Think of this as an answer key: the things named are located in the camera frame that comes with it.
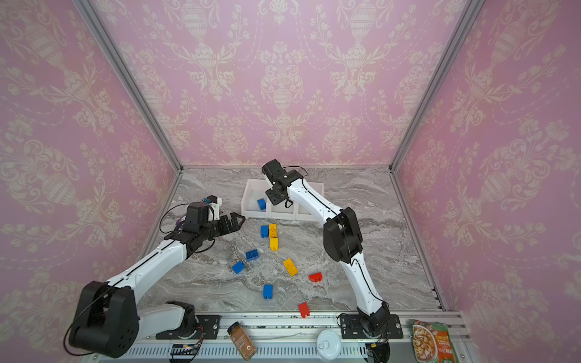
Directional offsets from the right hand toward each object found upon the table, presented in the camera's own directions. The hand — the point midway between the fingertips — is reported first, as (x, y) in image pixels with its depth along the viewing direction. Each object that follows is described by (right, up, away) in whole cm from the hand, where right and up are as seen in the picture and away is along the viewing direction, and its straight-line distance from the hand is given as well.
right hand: (279, 193), depth 95 cm
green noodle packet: (+50, -47, -24) cm, 72 cm away
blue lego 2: (-16, -28, -8) cm, 33 cm away
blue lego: (-9, -5, +8) cm, 12 cm away
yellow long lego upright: (-3, -16, 0) cm, 16 cm away
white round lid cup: (+17, -44, -29) cm, 55 cm away
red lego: (+14, -32, -10) cm, 36 cm away
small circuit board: (-29, -50, -22) cm, 62 cm away
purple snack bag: (-44, -12, +4) cm, 46 cm away
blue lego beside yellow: (-6, -16, 0) cm, 17 cm away
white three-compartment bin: (-11, -5, +10) cm, 16 cm away
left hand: (-15, -11, -9) cm, 21 cm away
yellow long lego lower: (+5, -28, -8) cm, 30 cm away
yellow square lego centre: (-2, -21, -4) cm, 21 cm away
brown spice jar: (-11, -43, -26) cm, 52 cm away
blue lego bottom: (-3, -35, -14) cm, 38 cm away
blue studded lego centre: (-10, -24, -7) cm, 27 cm away
